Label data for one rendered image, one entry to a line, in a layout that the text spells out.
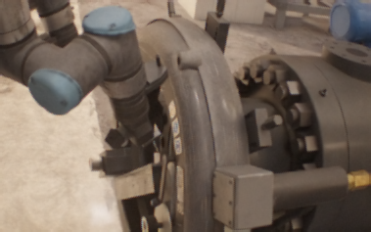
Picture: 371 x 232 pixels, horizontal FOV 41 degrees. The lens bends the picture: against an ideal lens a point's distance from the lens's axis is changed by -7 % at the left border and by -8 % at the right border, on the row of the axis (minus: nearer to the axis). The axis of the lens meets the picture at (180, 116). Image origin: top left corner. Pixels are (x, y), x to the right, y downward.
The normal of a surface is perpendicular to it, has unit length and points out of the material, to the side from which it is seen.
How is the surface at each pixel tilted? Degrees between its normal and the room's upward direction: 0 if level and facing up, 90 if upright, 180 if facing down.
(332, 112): 39
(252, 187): 67
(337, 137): 52
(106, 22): 19
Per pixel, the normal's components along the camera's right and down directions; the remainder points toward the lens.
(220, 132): 0.32, -0.22
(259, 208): 0.36, 0.07
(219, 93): 0.29, -0.44
